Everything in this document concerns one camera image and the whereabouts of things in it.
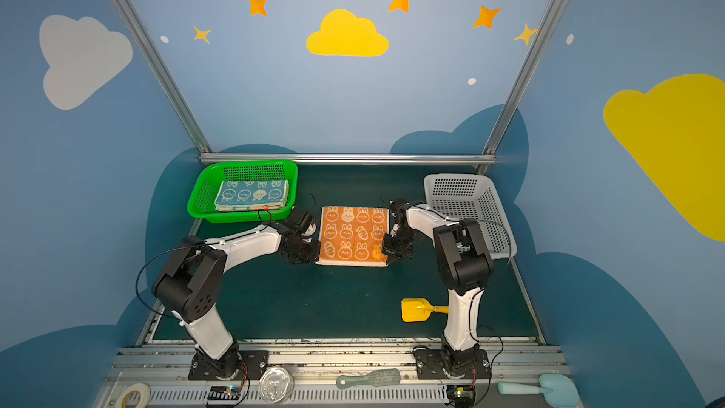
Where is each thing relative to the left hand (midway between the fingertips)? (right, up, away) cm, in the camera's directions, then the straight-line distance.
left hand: (318, 255), depth 94 cm
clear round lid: (-6, -26, -26) cm, 37 cm away
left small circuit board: (-21, -32, -21) cm, 44 cm away
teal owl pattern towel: (-28, +21, +14) cm, 38 cm away
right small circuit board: (+42, -33, -20) cm, 57 cm away
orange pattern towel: (+12, +6, +7) cm, 15 cm away
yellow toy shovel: (+32, -14, -10) cm, 37 cm away
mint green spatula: (+66, -30, -23) cm, 76 cm away
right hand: (+24, -1, 0) cm, 24 cm away
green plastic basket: (-45, +17, +9) cm, 49 cm away
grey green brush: (+19, -27, -22) cm, 40 cm away
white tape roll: (-39, -29, -25) cm, 55 cm away
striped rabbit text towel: (-29, +16, +12) cm, 35 cm away
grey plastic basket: (+58, +20, +17) cm, 63 cm away
